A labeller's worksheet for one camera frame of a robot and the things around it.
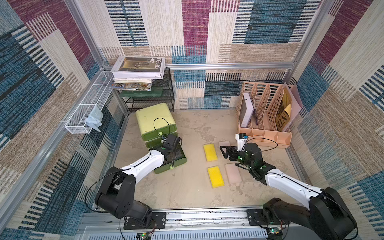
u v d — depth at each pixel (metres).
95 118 0.66
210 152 0.96
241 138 0.75
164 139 0.81
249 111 0.96
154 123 0.78
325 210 0.41
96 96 0.82
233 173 0.86
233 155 0.74
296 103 0.82
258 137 0.74
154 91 0.98
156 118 0.76
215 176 0.87
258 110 1.15
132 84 0.82
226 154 0.76
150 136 0.82
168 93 0.96
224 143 0.99
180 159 0.87
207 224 0.73
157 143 0.87
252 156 0.63
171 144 0.70
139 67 0.83
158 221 0.73
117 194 0.43
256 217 0.73
